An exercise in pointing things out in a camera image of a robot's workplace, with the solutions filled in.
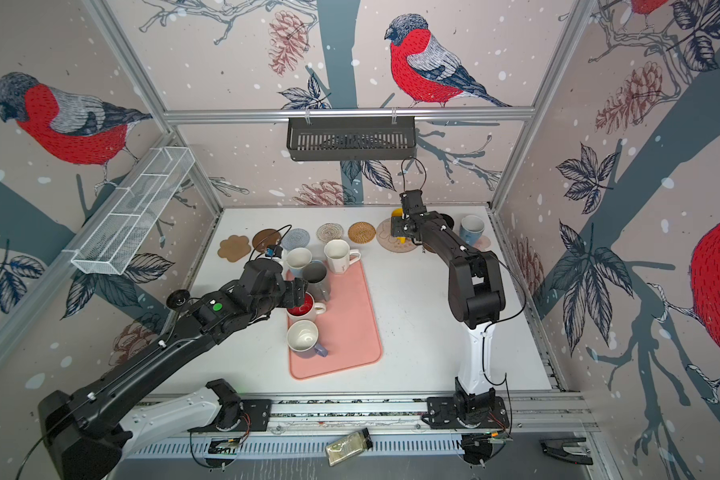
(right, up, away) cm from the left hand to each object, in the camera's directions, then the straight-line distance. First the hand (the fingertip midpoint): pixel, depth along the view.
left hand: (295, 284), depth 75 cm
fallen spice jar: (+14, -35, -9) cm, 39 cm away
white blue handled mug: (+55, +15, +28) cm, 64 cm away
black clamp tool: (+62, -37, -8) cm, 72 cm away
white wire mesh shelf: (-43, +12, -2) cm, 45 cm away
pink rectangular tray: (+13, -15, +12) cm, 23 cm away
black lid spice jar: (-36, -6, +8) cm, 37 cm away
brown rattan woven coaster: (+16, +13, +39) cm, 44 cm away
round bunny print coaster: (+27, +9, +35) cm, 45 cm away
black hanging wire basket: (+6, +48, +32) cm, 58 cm away
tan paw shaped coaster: (-33, +7, +37) cm, 50 cm away
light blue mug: (-4, +4, +21) cm, 22 cm away
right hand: (+30, +14, +25) cm, 41 cm away
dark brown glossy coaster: (-21, +11, +37) cm, 44 cm away
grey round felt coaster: (-10, +11, +38) cm, 41 cm away
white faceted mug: (+9, +6, +22) cm, 25 cm away
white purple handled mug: (-1, -18, +10) cm, 20 cm away
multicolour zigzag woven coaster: (+4, +14, +39) cm, 41 cm away
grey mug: (+4, -1, +12) cm, 13 cm away
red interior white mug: (+2, -9, +8) cm, 12 cm away
